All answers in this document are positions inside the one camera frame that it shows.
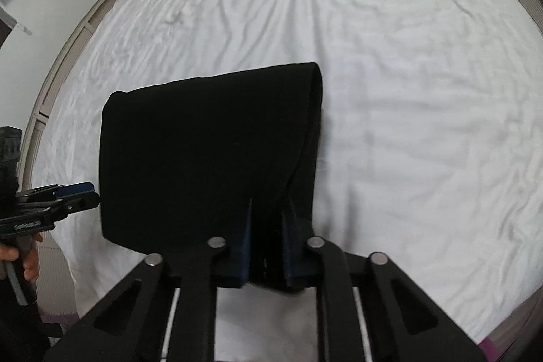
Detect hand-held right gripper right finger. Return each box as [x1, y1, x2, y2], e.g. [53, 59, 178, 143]
[280, 204, 487, 362]

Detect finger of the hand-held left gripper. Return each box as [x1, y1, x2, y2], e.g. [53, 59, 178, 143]
[56, 192, 101, 218]
[56, 182, 95, 198]

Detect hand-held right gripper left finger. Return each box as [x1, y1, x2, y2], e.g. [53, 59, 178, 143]
[42, 198, 255, 362]

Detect black pants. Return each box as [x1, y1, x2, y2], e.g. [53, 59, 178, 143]
[99, 62, 324, 290]

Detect person's left hand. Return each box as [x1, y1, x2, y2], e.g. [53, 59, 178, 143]
[0, 233, 44, 283]

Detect white bed duvet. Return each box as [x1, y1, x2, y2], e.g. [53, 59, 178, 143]
[30, 0, 537, 362]

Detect pink mat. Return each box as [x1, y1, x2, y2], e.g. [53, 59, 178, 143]
[477, 334, 512, 351]

